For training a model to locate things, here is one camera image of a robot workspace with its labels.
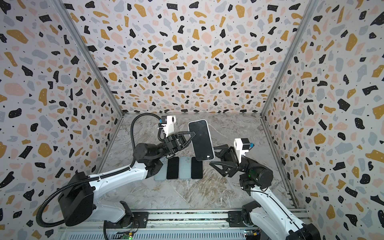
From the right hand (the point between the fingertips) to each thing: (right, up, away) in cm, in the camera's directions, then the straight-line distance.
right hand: (209, 161), depth 52 cm
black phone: (-6, -14, +41) cm, 44 cm away
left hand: (-6, +9, -1) cm, 10 cm away
